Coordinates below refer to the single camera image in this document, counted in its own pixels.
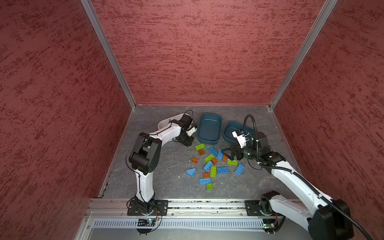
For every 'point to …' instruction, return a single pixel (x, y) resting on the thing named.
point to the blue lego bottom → (203, 181)
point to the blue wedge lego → (191, 171)
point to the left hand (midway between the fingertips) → (187, 145)
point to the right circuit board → (269, 224)
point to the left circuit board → (146, 222)
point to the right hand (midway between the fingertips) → (226, 152)
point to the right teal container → (230, 126)
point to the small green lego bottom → (209, 186)
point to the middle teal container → (209, 128)
